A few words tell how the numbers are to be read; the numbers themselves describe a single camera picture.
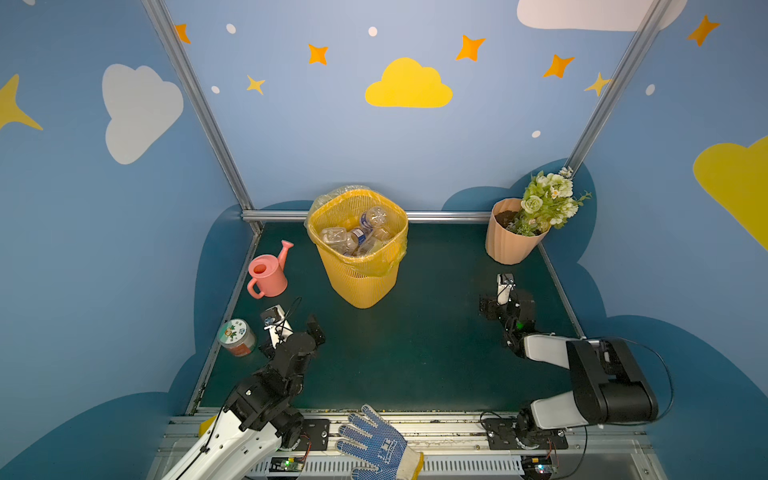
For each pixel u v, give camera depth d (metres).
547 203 0.93
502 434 0.75
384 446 0.73
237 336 0.82
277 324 0.60
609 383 0.45
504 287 0.81
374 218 0.85
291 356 0.52
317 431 0.75
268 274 0.93
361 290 0.86
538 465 0.72
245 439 0.48
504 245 1.02
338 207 0.89
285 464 0.71
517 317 0.72
